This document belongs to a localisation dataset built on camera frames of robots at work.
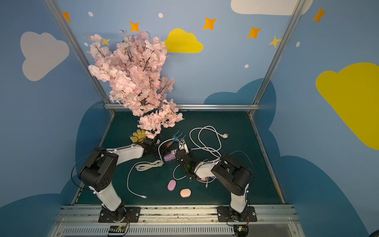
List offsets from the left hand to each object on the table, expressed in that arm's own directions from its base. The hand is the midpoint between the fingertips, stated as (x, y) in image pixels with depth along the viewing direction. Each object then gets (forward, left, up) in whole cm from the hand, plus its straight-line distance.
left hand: (173, 149), depth 94 cm
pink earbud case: (-26, -9, -3) cm, 27 cm away
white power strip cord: (+4, -21, -3) cm, 21 cm away
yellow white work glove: (+12, +27, -4) cm, 30 cm away
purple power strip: (-4, +1, -2) cm, 5 cm away
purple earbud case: (-22, -1, -3) cm, 22 cm away
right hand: (0, -7, +3) cm, 7 cm away
